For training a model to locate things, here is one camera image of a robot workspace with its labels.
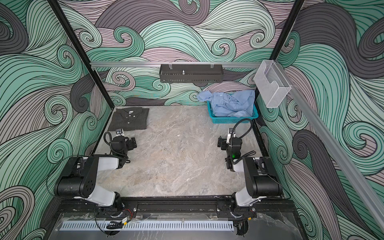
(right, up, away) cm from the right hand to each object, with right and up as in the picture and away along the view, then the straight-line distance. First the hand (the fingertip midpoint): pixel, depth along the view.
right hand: (229, 136), depth 94 cm
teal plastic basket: (+3, +11, +10) cm, 15 cm away
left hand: (-67, -1, +1) cm, 67 cm away
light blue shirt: (+12, +22, +21) cm, 33 cm away
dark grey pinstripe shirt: (-71, +11, +16) cm, 74 cm away
